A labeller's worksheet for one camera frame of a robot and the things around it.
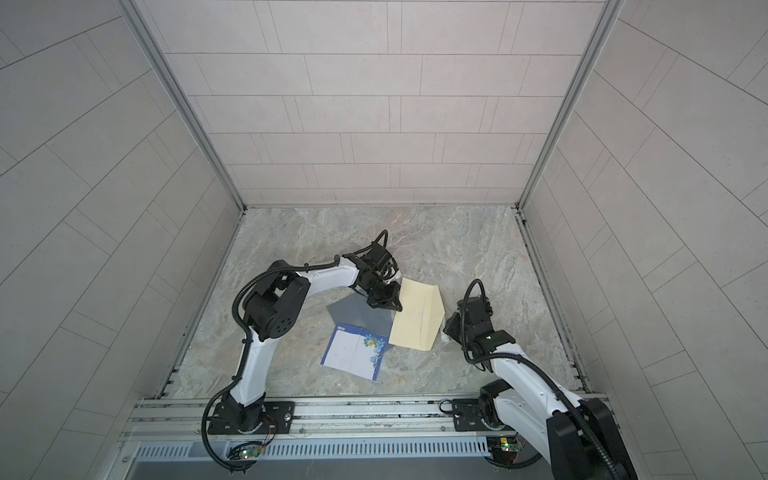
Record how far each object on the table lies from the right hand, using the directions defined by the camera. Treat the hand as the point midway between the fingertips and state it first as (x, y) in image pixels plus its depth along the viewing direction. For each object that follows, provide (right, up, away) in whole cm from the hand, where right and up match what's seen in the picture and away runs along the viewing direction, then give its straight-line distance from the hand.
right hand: (447, 325), depth 87 cm
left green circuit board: (-47, -20, -23) cm, 56 cm away
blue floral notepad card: (-26, -5, -6) cm, 27 cm away
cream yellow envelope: (-7, +3, +2) cm, 8 cm away
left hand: (-11, +5, +3) cm, 13 cm away
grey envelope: (-27, +3, +2) cm, 28 cm away
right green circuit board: (+12, -22, -19) cm, 31 cm away
